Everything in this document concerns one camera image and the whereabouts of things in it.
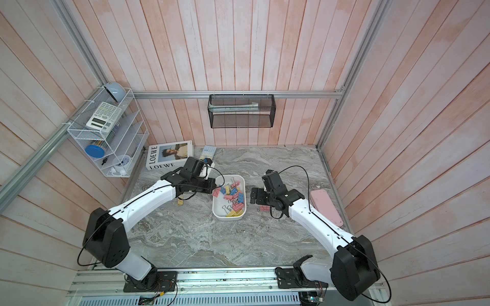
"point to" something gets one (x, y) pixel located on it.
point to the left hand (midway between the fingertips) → (215, 188)
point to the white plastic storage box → (229, 197)
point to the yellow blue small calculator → (208, 152)
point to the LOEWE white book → (165, 156)
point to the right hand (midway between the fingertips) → (259, 194)
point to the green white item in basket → (212, 108)
